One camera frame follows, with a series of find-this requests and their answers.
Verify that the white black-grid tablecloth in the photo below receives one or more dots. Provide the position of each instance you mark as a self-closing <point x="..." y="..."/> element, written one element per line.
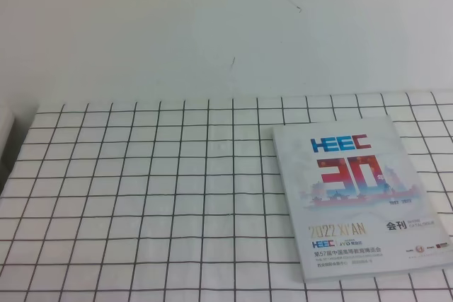
<point x="181" y="201"/>

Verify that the white exhibition catalogue book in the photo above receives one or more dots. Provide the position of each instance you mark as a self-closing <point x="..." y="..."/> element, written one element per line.
<point x="356" y="203"/>

